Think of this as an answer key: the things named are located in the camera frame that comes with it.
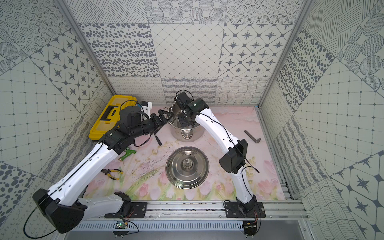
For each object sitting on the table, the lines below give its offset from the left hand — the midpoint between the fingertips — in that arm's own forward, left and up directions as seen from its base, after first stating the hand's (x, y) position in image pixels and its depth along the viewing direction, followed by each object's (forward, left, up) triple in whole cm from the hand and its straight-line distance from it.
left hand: (169, 114), depth 68 cm
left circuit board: (-39, +24, -38) cm, 60 cm away
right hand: (+7, -8, -14) cm, 17 cm away
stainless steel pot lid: (-11, -7, -35) cm, 37 cm away
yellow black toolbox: (+14, +43, -19) cm, 49 cm away
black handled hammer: (+9, +16, -35) cm, 40 cm away
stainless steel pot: (+10, -5, -31) cm, 33 cm away
